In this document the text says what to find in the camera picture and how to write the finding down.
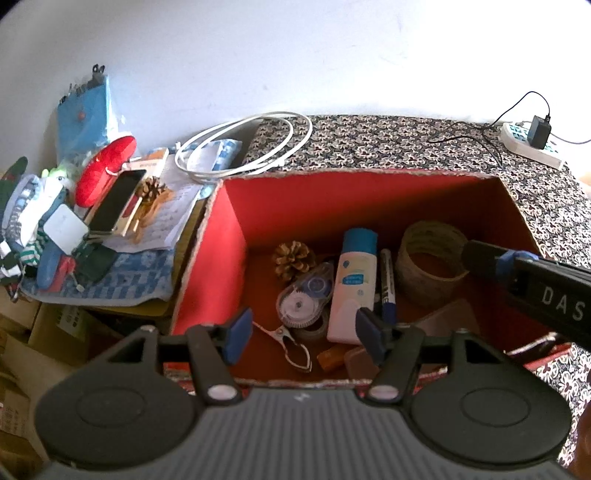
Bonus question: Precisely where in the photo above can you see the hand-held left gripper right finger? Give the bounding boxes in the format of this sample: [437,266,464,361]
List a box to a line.
[355,307,522,409]

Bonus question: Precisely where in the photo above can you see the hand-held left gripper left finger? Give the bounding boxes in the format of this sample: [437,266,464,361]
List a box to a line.
[99,307,254,407]

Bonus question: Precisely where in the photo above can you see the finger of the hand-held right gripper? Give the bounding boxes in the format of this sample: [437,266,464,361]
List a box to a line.
[462,240,532,289]

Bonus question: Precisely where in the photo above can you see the blue marker pen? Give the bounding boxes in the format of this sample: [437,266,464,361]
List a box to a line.
[378,248,399,334]

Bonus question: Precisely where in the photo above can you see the white bottle with blue cap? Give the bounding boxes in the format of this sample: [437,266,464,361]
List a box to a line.
[326,227,379,343]

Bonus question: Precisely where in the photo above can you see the clear plastic case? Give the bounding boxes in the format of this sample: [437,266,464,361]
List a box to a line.
[344,298,482,382]

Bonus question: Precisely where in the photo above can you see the printed tape roll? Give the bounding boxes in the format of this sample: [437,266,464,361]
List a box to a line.
[396,220,470,306]

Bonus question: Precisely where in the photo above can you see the red cardboard box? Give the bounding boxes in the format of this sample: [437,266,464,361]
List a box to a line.
[170,168,574,385]

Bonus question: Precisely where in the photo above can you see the small orange block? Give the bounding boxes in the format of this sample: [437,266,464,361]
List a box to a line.
[317,348,345,371]

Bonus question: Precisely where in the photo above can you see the metal clip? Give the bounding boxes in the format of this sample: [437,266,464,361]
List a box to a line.
[252,320,313,374]

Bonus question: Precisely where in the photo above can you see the grey tape roll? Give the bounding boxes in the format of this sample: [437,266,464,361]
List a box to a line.
[293,308,330,343]

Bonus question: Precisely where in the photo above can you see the correction tape dispenser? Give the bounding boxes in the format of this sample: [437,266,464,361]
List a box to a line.
[276,262,334,329]

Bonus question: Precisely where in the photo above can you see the pine cone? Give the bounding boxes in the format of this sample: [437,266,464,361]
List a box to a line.
[271,239,315,282]
[137,176,170,207]

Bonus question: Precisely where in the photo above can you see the blue patterned cloth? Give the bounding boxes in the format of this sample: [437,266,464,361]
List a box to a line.
[27,248,177,308]

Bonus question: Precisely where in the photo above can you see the white power strip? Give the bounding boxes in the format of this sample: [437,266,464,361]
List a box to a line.
[501,122,565,169]

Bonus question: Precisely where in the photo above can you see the printed paper sheets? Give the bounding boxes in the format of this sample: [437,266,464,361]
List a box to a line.
[110,159,205,253]

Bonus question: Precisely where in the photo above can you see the black charger plug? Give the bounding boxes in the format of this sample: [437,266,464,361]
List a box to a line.
[528,115,553,150]

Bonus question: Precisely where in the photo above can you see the floral patterned tablecloth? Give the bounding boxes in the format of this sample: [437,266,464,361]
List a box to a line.
[231,114,591,467]

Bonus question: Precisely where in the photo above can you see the dark green wallet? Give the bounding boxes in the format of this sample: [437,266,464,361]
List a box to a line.
[73,242,117,283]

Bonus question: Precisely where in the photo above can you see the brown cardboard box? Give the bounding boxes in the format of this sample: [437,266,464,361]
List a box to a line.
[0,277,172,476]

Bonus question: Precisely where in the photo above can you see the black smartphone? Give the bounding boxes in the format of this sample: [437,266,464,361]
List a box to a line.
[87,169,148,232]

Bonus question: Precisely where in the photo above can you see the small red object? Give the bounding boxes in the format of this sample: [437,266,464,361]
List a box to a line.
[55,256,78,292]

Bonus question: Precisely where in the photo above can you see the blue and white packet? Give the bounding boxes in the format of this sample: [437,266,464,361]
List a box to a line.
[187,138,243,173]

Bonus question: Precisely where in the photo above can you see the orange and white box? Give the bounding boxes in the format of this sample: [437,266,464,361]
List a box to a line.
[126,147,170,179]

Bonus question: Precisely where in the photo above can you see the blue plastic object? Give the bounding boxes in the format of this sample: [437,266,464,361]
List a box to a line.
[36,244,66,292]

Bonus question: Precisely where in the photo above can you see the white square device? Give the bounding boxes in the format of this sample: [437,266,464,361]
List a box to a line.
[42,205,90,254]

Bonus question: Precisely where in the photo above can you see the red pouch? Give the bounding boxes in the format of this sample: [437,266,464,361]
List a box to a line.
[75,135,138,209]

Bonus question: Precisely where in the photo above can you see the black charger cable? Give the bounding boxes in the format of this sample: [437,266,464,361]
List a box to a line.
[433,91,551,168]

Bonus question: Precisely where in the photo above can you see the coiled white cable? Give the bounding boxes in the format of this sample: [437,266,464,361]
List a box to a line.
[175,110,312,184]

